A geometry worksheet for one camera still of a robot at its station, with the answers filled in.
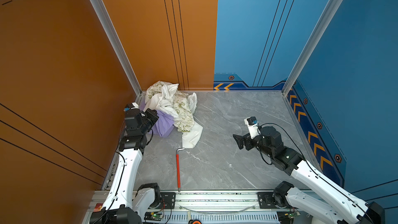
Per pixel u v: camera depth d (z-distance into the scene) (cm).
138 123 57
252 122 64
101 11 78
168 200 73
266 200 72
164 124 84
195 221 66
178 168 83
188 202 113
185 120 99
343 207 41
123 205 39
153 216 70
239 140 67
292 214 70
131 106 68
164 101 92
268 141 57
